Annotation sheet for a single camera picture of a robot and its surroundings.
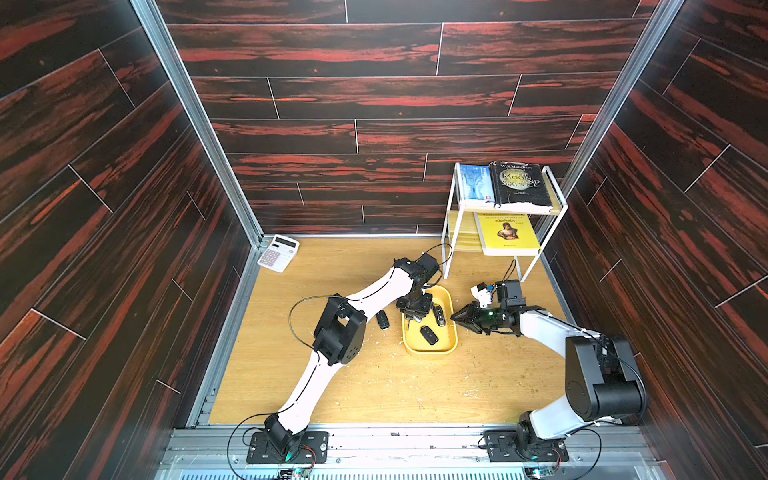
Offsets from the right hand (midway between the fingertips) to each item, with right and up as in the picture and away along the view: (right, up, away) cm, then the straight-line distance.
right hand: (458, 317), depth 93 cm
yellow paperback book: (+16, +26, +2) cm, 31 cm away
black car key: (-6, 0, +3) cm, 6 cm away
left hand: (-10, 0, +2) cm, 11 cm away
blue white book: (+4, +40, -6) cm, 41 cm away
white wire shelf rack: (-1, +27, -4) cm, 27 cm away
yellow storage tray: (-14, -8, +2) cm, 16 cm away
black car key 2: (-9, -6, 0) cm, 11 cm away
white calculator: (-63, +21, +20) cm, 69 cm away
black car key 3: (-24, -2, +3) cm, 24 cm away
